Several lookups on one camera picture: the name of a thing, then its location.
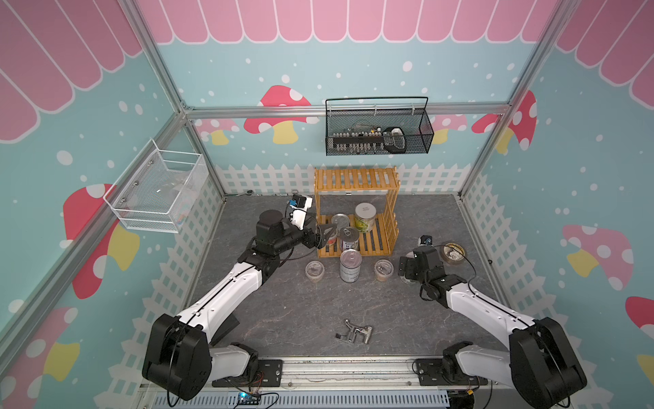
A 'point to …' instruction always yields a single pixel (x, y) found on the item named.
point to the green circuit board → (248, 398)
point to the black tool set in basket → (358, 141)
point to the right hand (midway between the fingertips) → (413, 260)
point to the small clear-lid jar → (314, 269)
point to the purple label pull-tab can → (349, 237)
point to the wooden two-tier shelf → (383, 239)
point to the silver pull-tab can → (341, 221)
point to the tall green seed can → (350, 264)
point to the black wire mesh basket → (364, 126)
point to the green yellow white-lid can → (364, 216)
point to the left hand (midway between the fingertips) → (325, 223)
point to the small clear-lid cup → (332, 240)
